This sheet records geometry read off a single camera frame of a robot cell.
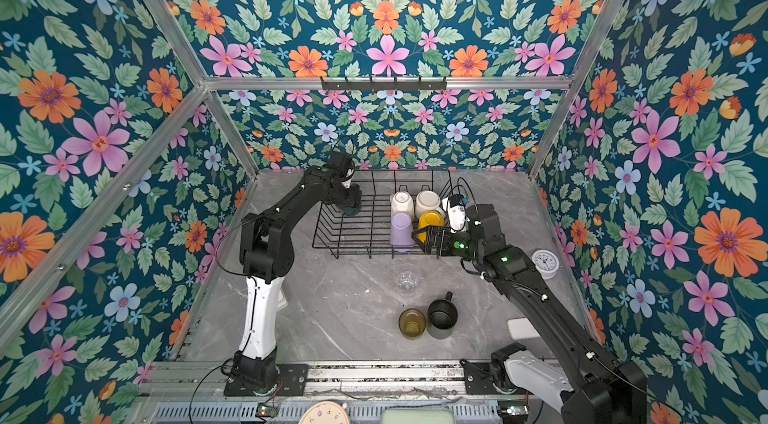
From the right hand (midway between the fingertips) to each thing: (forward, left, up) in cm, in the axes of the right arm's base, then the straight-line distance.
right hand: (425, 233), depth 74 cm
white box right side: (-16, -27, -24) cm, 40 cm away
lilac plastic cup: (+7, +6, -11) cm, 15 cm away
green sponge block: (-36, +3, -21) cm, 42 cm away
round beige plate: (-35, +24, -21) cm, 48 cm away
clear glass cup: (-2, +5, -23) cm, 24 cm away
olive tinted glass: (-15, +3, -23) cm, 28 cm away
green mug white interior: (+23, +25, -20) cm, 39 cm away
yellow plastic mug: (+13, -2, -11) cm, 17 cm away
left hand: (+25, +23, -12) cm, 36 cm away
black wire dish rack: (+13, +28, -21) cm, 37 cm away
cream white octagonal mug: (+18, +6, -9) cm, 22 cm away
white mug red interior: (+22, -2, -13) cm, 25 cm away
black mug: (-14, -5, -22) cm, 26 cm away
